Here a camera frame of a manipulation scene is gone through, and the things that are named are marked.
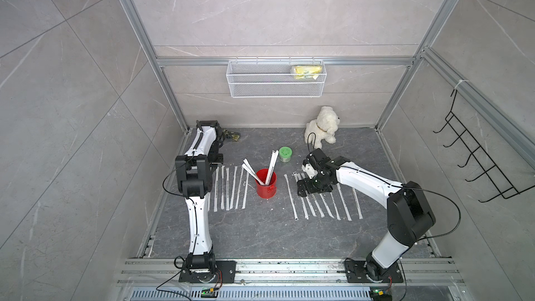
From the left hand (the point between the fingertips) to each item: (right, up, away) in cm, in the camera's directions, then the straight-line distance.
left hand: (212, 169), depth 95 cm
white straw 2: (+50, -18, -7) cm, 53 cm away
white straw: (+38, -19, -9) cm, 44 cm away
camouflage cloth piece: (+6, +17, +19) cm, 27 cm away
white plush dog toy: (+53, +20, +5) cm, 57 cm away
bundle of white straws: (+29, +6, -9) cm, 31 cm away
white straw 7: (+13, -8, +1) cm, 15 cm away
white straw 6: (+16, -9, 0) cm, 18 cm away
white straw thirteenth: (+6, -15, -5) cm, 17 cm away
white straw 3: (+53, -19, -7) cm, 57 cm away
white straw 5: (+66, -19, -8) cm, 69 cm away
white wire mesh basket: (+30, +44, +6) cm, 54 cm away
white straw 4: (+56, -15, -5) cm, 58 cm away
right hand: (+44, -8, -7) cm, 45 cm away
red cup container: (+26, -9, -7) cm, 28 cm away
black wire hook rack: (+96, +9, -27) cm, 101 cm away
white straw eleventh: (+10, -9, 0) cm, 13 cm away
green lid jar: (+35, +7, +6) cm, 36 cm away
